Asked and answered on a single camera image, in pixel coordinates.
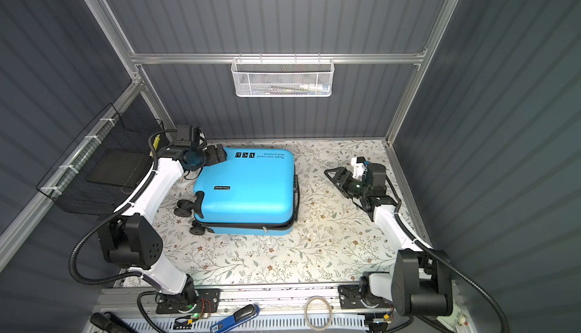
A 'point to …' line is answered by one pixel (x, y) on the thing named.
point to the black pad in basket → (115, 167)
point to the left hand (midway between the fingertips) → (217, 156)
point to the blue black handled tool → (239, 317)
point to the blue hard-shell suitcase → (255, 192)
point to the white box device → (462, 318)
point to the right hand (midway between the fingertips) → (331, 178)
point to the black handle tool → (112, 323)
